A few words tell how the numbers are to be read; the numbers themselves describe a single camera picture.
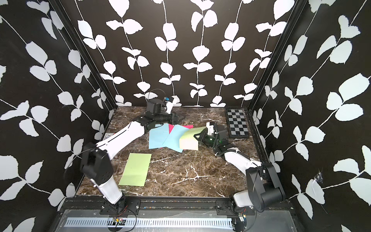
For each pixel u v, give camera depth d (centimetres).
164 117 71
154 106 64
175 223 70
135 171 89
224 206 74
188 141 90
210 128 81
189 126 109
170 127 107
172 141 98
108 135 101
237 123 107
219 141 68
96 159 45
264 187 43
